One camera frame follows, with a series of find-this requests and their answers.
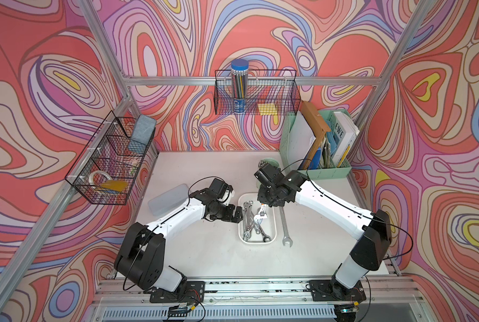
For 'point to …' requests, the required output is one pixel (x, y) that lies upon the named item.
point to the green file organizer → (343, 169)
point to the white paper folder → (300, 139)
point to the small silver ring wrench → (266, 237)
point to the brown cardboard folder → (318, 125)
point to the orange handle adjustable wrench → (258, 218)
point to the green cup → (272, 162)
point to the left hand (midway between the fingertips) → (235, 216)
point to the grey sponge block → (143, 133)
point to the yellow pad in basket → (114, 184)
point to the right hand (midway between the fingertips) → (264, 203)
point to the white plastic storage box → (269, 226)
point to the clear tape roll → (96, 178)
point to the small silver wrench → (246, 212)
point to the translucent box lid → (168, 199)
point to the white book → (347, 131)
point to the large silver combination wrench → (286, 237)
